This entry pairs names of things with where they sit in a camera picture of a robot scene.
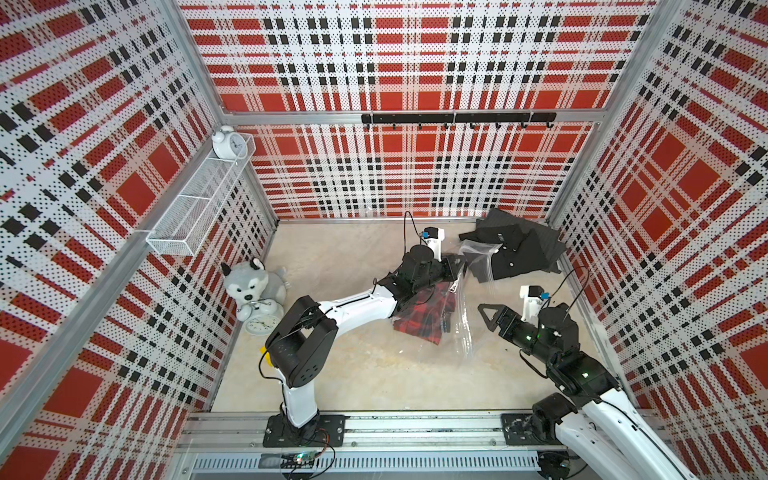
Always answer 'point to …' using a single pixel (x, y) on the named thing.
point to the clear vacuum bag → (460, 342)
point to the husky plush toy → (247, 282)
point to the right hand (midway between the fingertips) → (489, 312)
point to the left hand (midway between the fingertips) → (469, 256)
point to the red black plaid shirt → (430, 318)
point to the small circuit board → (299, 460)
